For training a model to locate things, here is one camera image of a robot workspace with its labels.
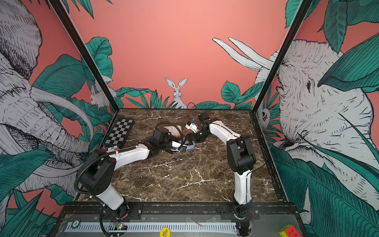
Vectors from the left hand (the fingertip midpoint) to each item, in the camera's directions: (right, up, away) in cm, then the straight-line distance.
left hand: (181, 137), depth 90 cm
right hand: (+4, -2, 0) cm, 5 cm away
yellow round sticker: (-5, -43, -22) cm, 49 cm away
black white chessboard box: (-45, +2, +11) cm, 46 cm away
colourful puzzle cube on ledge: (+52, -41, -24) cm, 70 cm away
